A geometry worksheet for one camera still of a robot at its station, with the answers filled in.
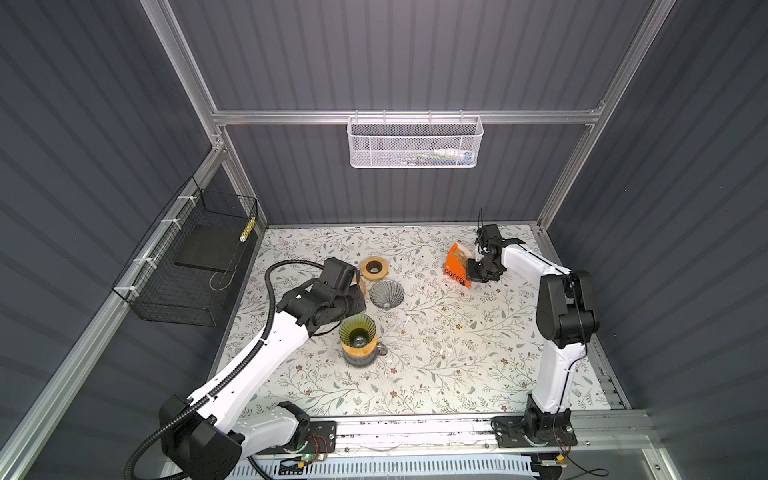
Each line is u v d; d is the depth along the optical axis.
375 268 1.07
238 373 0.42
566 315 0.54
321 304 0.52
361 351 0.77
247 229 0.81
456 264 0.97
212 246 0.73
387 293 0.97
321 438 0.72
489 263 0.77
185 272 0.73
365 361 0.83
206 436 0.37
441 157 0.92
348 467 0.77
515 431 0.74
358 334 0.81
